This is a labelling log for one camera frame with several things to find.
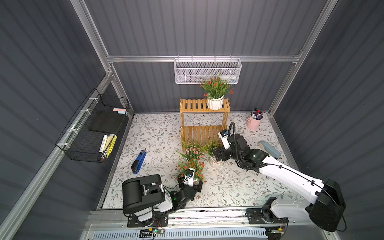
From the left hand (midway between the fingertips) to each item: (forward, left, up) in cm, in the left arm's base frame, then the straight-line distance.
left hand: (194, 175), depth 84 cm
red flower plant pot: (-1, +7, +11) cm, 13 cm away
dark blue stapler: (+9, +35, -1) cm, 36 cm away
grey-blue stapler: (+15, -49, +1) cm, 52 cm away
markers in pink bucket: (+39, -43, +10) cm, 59 cm away
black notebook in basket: (+18, +45, +26) cm, 55 cm away
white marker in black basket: (+4, +42, +24) cm, 49 cm away
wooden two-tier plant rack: (+32, -8, -4) cm, 34 cm away
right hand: (+10, -15, +14) cm, 23 cm away
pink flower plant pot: (+10, +1, +12) cm, 15 cm away
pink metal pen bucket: (+37, -44, +1) cm, 58 cm away
